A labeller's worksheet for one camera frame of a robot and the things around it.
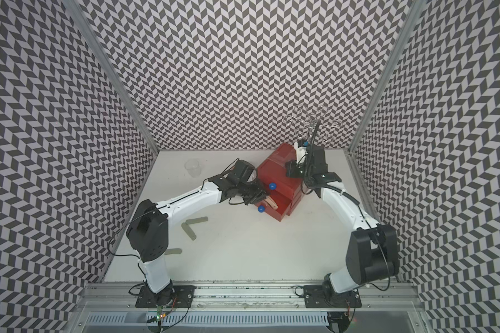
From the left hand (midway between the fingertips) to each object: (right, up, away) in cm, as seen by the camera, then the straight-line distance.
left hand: (270, 196), depth 83 cm
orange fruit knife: (+1, -4, +6) cm, 7 cm away
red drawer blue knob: (+1, +4, -2) cm, 5 cm away
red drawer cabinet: (+6, +2, -2) cm, 6 cm away
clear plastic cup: (-40, +12, +26) cm, 49 cm away
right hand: (+7, +11, +3) cm, 14 cm away
